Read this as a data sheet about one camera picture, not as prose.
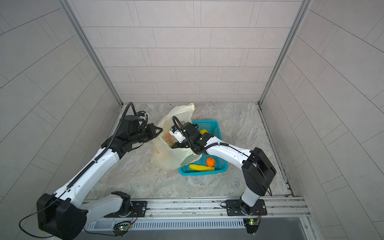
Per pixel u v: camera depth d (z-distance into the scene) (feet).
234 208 2.28
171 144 2.28
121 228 2.11
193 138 2.03
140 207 2.32
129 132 1.86
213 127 3.10
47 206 1.19
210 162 2.71
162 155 2.69
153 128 2.22
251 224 2.21
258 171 1.41
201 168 2.67
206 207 2.38
